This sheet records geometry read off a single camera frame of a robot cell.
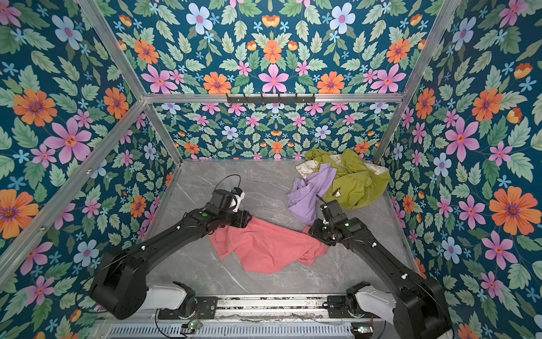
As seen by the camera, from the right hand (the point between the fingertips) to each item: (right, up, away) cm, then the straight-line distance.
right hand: (311, 231), depth 82 cm
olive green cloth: (+23, +18, +17) cm, 34 cm away
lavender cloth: (-3, +10, +11) cm, 15 cm away
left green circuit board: (-42, -30, -12) cm, 53 cm away
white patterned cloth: (+2, +26, +29) cm, 39 cm away
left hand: (-25, +8, +2) cm, 27 cm away
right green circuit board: (+16, -31, -12) cm, 36 cm away
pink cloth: (-17, -7, +2) cm, 19 cm away
